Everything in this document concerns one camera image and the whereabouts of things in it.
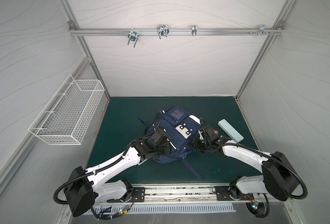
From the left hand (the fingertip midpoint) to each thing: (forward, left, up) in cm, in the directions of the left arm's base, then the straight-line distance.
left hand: (169, 148), depth 77 cm
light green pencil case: (+20, -43, -12) cm, 49 cm away
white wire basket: (+6, +52, +18) cm, 55 cm away
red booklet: (+20, -33, -13) cm, 41 cm away
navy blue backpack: (+18, -8, -7) cm, 21 cm away
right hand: (+7, -13, -7) cm, 16 cm away
